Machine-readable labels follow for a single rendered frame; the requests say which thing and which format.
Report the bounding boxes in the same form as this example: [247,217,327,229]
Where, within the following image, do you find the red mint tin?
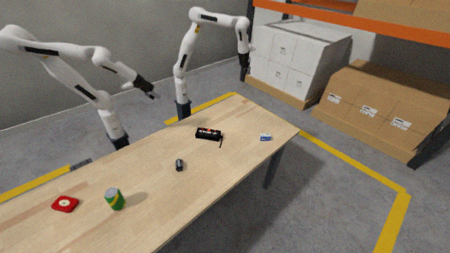
[50,196,80,214]

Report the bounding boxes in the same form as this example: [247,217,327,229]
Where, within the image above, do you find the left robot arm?
[173,7,250,103]

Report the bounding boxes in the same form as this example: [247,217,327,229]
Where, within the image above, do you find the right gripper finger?
[144,92,155,100]
[151,87,160,99]

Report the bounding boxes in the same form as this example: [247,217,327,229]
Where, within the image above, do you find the green drink can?
[104,187,126,211]

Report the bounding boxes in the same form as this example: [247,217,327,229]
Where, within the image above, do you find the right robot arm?
[0,25,128,139]

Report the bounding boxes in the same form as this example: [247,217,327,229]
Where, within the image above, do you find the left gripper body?
[238,43,256,68]

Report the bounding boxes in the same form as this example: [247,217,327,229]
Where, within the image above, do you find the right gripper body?
[121,68,154,92]

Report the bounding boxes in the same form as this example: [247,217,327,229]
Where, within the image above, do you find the black power strip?
[195,127,223,142]

